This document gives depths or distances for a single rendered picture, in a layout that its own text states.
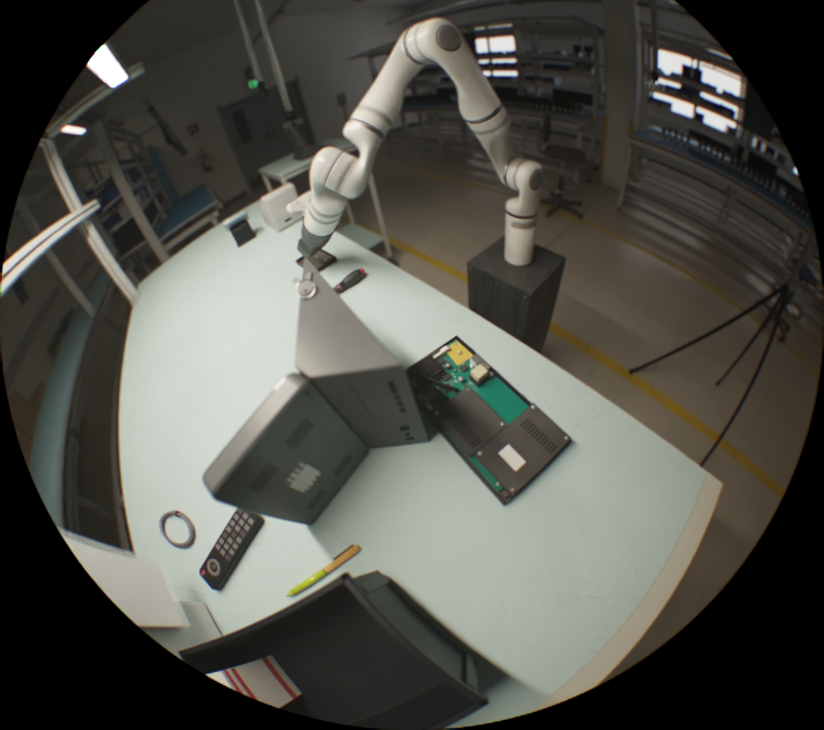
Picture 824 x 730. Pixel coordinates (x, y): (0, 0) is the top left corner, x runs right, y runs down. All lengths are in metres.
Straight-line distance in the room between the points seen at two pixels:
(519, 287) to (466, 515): 0.63
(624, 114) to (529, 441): 4.03
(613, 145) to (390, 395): 4.16
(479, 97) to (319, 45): 7.19
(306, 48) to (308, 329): 7.41
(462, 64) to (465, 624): 0.85
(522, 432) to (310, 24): 7.84
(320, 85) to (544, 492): 7.54
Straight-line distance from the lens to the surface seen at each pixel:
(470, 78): 0.61
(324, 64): 7.65
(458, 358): 0.48
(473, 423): 0.41
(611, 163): 4.33
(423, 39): 0.57
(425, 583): 0.42
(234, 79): 7.01
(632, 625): 0.51
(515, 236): 0.86
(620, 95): 4.19
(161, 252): 2.93
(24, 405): 3.94
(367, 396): 0.29
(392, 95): 0.54
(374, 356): 0.26
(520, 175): 0.77
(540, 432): 0.42
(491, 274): 0.89
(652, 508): 0.49
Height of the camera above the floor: 1.41
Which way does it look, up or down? 46 degrees down
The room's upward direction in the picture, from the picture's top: 13 degrees counter-clockwise
